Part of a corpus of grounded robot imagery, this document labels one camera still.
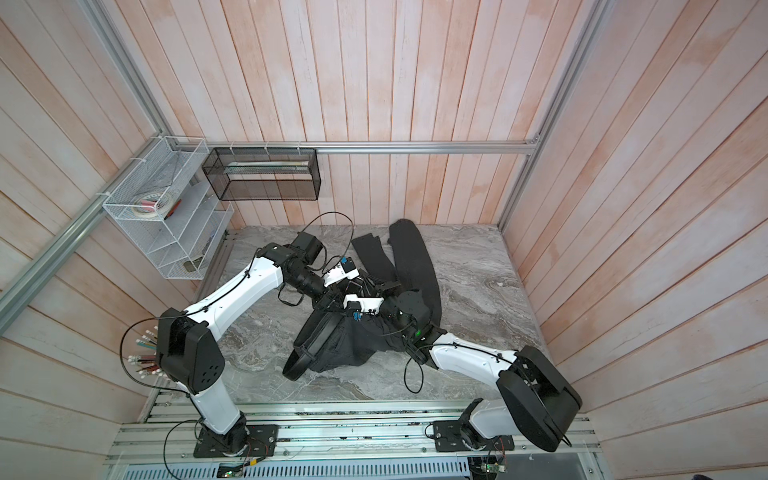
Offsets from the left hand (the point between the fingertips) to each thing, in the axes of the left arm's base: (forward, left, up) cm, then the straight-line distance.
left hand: (343, 309), depth 78 cm
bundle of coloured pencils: (-13, +50, -6) cm, 52 cm away
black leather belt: (-7, +8, -3) cm, 11 cm away
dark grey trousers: (-7, -3, -6) cm, 9 cm away
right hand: (+8, -7, +7) cm, 12 cm away
